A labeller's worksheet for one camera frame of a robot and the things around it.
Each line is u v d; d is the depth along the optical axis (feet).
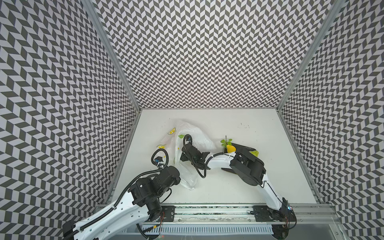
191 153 2.37
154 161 2.11
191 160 2.65
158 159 2.18
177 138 2.70
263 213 2.40
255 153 2.90
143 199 1.58
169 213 2.37
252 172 1.74
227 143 3.00
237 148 3.07
